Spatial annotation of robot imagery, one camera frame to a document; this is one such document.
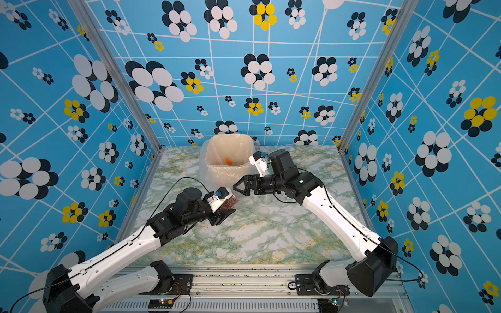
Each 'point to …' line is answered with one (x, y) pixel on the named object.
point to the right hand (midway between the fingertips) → (245, 186)
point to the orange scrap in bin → (228, 161)
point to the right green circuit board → (328, 304)
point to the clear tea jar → (230, 203)
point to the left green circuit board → (160, 303)
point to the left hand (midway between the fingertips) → (232, 200)
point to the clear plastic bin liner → (201, 164)
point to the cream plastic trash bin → (238, 148)
